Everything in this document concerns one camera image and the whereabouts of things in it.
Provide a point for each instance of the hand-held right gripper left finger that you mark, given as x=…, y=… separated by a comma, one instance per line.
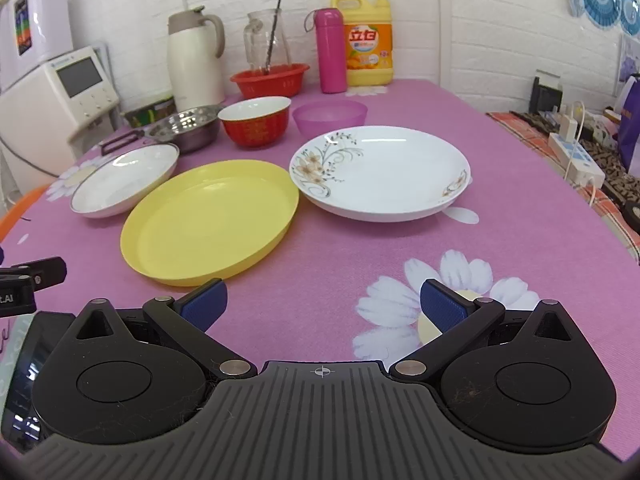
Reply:
x=205, y=302

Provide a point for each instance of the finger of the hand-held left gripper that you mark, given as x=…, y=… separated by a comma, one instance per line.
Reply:
x=40, y=270

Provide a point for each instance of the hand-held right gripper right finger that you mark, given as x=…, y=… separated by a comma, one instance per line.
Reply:
x=442, y=305

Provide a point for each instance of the yellow plastic plate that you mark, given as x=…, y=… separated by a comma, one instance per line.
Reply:
x=210, y=220

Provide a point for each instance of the white silver-rimmed plate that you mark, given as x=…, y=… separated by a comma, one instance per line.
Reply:
x=120, y=180

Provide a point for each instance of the white floral plate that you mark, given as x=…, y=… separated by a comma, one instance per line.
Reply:
x=390, y=175

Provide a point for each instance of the stainless steel bowl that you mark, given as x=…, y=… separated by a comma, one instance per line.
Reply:
x=185, y=127

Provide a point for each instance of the red bowl white inside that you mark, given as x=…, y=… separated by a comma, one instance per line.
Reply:
x=255, y=130

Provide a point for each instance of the purple plastic bowl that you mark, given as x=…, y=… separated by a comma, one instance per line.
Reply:
x=330, y=117

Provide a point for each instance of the orange stool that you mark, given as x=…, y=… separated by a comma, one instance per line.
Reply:
x=20, y=210

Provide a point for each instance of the pink floral tablecloth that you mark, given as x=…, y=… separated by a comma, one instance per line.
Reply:
x=350, y=250

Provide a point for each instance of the white appliance with screen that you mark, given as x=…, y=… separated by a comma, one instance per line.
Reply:
x=45, y=115

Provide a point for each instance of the green instant noodle bowl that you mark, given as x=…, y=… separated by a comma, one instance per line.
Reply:
x=150, y=115

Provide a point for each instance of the white power strip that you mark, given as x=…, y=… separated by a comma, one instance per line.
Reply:
x=575, y=157

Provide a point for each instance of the black round object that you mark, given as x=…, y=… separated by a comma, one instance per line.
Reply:
x=632, y=216

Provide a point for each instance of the leopard print cloth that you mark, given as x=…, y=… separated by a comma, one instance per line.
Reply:
x=617, y=180

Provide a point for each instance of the white charger plug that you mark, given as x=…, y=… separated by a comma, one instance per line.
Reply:
x=569, y=127

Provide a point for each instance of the red plastic basket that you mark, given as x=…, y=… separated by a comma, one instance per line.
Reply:
x=272, y=85

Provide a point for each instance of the black box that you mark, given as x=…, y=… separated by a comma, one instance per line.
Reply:
x=546, y=97

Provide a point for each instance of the cream thermos jug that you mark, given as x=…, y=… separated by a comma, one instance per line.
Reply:
x=192, y=65

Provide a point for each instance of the white water purifier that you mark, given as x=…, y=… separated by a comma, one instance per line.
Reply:
x=45, y=15

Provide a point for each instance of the purple bag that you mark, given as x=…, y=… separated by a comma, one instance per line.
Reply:
x=630, y=125

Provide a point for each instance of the clear glass jug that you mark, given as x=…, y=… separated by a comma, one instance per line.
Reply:
x=257, y=40

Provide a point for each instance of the yellow detergent bottle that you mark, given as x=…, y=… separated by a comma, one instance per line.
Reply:
x=370, y=45

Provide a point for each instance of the pink thermos bottle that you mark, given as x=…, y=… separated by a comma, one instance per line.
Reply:
x=331, y=55

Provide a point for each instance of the dark stirring rod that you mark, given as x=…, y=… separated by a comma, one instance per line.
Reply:
x=272, y=35

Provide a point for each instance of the black square frame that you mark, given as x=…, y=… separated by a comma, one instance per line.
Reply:
x=117, y=141

